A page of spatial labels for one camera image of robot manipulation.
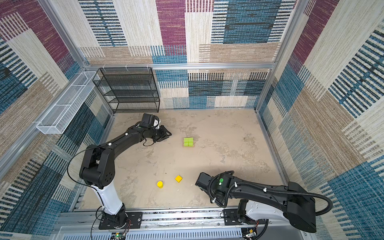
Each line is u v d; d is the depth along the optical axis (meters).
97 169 0.50
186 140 1.00
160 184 0.83
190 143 0.99
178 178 0.86
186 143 0.99
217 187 0.56
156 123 0.81
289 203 0.42
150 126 0.78
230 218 0.73
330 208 0.42
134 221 0.74
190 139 1.00
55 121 0.70
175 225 0.73
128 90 1.09
